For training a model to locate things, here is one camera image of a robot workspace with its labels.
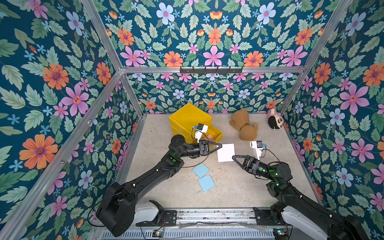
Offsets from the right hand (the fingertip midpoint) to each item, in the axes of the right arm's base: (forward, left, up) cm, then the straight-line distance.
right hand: (234, 160), depth 63 cm
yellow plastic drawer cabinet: (+27, +27, -5) cm, 38 cm away
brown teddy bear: (+40, -11, -18) cm, 46 cm away
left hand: (+3, +6, +3) cm, 7 cm away
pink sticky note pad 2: (+26, +10, -19) cm, 34 cm away
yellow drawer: (+28, +9, -19) cm, 35 cm away
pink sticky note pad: (+3, +4, +1) cm, 5 cm away
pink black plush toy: (+43, -36, -19) cm, 59 cm away
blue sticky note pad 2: (0, +12, -28) cm, 31 cm away
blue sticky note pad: (+7, +16, -28) cm, 33 cm away
